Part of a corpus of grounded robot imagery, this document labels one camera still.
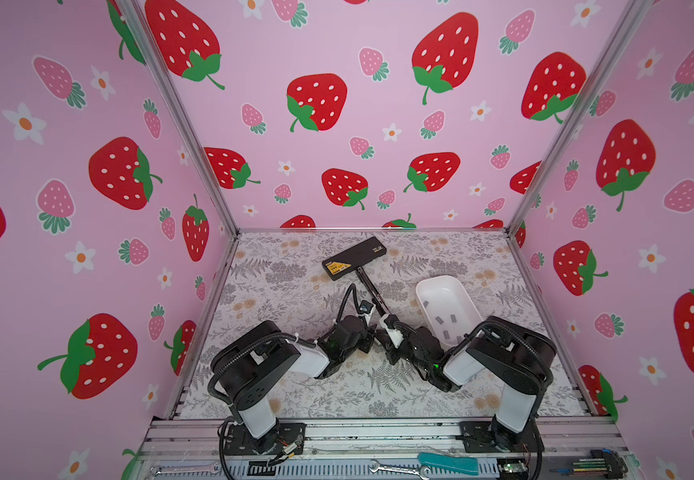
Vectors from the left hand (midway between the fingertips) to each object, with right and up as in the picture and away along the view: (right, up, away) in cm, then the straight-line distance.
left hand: (373, 324), depth 91 cm
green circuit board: (+33, -30, -21) cm, 49 cm away
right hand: (+1, -3, -2) cm, 3 cm away
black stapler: (-7, +20, +21) cm, 30 cm away
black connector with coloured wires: (+54, -28, -22) cm, 65 cm away
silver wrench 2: (-39, -30, -21) cm, 53 cm away
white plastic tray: (+25, +4, +7) cm, 27 cm away
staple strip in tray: (+22, 0, +4) cm, 22 cm away
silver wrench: (+10, -30, -21) cm, 38 cm away
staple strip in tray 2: (+27, +1, +5) cm, 27 cm away
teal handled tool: (+17, -29, -21) cm, 40 cm away
